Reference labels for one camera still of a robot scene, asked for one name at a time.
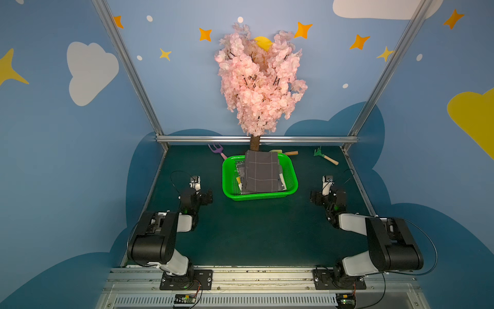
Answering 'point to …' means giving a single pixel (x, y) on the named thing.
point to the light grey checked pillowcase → (241, 172)
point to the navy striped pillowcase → (283, 185)
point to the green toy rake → (320, 153)
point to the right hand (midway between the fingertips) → (325, 187)
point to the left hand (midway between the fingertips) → (200, 186)
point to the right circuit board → (346, 300)
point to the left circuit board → (185, 299)
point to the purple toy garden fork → (218, 150)
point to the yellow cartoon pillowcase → (238, 179)
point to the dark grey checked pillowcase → (262, 172)
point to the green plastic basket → (231, 187)
